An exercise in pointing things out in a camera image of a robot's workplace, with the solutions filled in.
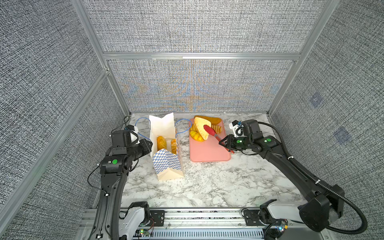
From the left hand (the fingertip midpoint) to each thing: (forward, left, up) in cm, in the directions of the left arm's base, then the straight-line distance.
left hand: (151, 142), depth 72 cm
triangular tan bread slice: (+16, -25, -6) cm, 30 cm away
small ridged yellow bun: (+18, -24, -21) cm, 37 cm away
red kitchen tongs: (+9, -31, -5) cm, 33 cm away
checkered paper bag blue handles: (-6, -7, -14) cm, 16 cm away
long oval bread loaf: (+32, -38, -21) cm, 53 cm away
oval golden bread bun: (+13, -1, -19) cm, 23 cm away
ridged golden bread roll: (+10, -35, -5) cm, 37 cm away
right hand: (+2, -35, -4) cm, 35 cm away
